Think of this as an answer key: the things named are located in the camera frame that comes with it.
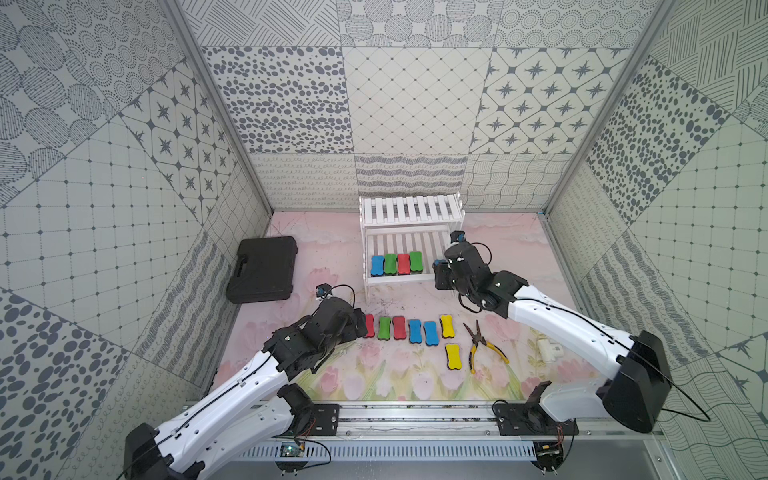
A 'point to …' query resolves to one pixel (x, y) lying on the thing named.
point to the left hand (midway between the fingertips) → (353, 315)
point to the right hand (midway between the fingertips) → (440, 272)
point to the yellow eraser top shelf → (447, 327)
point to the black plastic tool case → (265, 270)
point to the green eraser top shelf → (384, 328)
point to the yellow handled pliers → (478, 338)
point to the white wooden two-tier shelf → (403, 236)
